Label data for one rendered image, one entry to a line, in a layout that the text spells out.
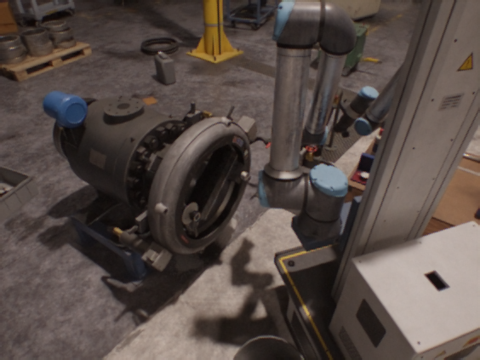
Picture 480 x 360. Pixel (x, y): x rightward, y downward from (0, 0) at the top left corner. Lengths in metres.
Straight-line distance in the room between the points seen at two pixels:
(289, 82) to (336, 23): 0.21
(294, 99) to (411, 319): 0.76
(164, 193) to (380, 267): 0.90
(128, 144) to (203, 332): 1.08
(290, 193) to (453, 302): 0.62
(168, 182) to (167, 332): 0.89
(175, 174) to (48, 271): 1.28
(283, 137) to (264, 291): 1.16
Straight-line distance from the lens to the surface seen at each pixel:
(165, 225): 1.57
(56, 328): 2.23
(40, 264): 2.56
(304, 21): 1.10
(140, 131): 1.81
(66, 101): 1.90
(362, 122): 1.66
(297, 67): 1.12
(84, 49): 5.81
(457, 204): 2.26
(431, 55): 1.01
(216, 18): 5.17
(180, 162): 1.49
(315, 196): 1.29
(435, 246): 1.41
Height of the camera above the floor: 1.79
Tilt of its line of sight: 40 degrees down
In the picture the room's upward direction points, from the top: straight up
